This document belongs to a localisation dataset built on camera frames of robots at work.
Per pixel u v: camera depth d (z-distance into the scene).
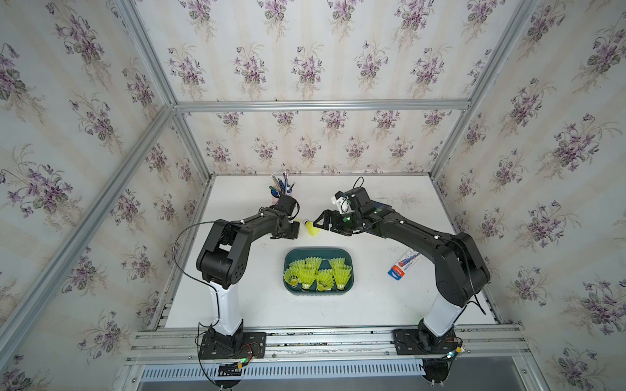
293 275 0.84
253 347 0.72
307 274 0.80
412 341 0.73
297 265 0.85
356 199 0.70
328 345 0.75
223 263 0.51
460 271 0.47
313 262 0.86
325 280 0.82
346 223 0.76
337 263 0.86
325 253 0.86
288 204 0.80
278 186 1.02
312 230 0.98
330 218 0.78
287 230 0.88
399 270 0.88
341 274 0.86
